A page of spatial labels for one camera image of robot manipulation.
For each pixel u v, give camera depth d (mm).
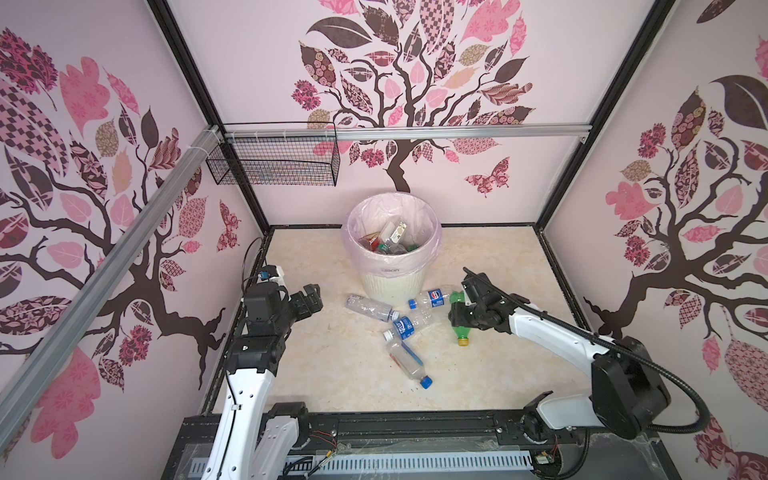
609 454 708
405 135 926
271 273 635
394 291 891
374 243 909
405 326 866
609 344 450
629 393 419
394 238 902
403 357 858
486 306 658
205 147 805
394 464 697
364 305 923
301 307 657
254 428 449
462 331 832
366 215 912
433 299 942
